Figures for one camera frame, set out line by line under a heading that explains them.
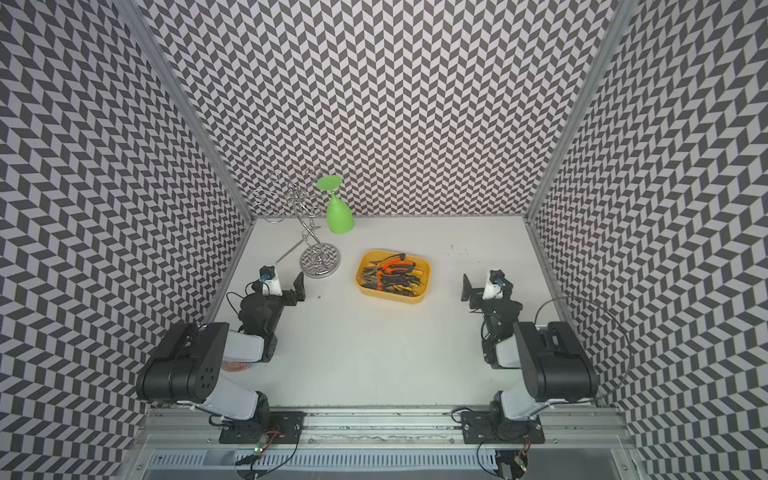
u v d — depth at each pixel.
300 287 0.86
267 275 0.76
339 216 0.89
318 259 1.05
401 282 0.94
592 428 0.76
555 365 0.45
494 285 0.75
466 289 0.88
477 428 0.73
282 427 0.72
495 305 0.78
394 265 0.99
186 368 0.44
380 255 0.99
